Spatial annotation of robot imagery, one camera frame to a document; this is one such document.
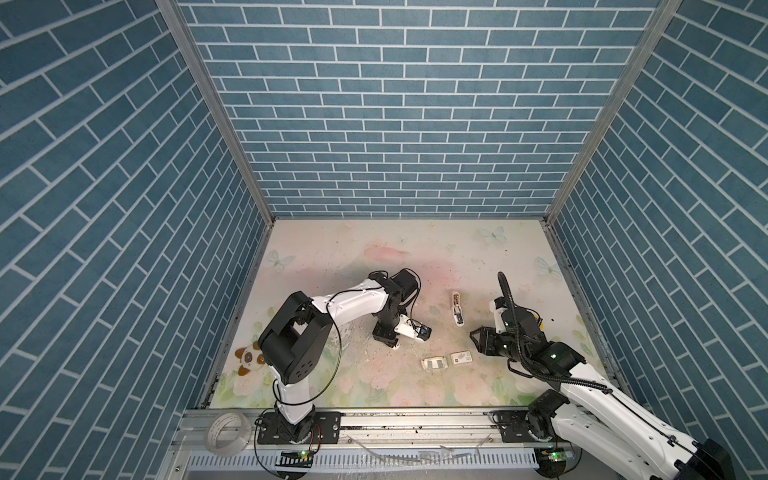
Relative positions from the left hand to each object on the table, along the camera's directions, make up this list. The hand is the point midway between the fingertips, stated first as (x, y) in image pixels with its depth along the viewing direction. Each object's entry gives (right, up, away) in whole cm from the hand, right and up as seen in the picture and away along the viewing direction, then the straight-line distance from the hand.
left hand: (394, 330), depth 88 cm
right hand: (+22, +1, -7) cm, 23 cm away
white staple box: (+19, -6, -4) cm, 21 cm away
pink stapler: (+20, +5, +5) cm, 21 cm away
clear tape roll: (-43, -18, -17) cm, 50 cm away
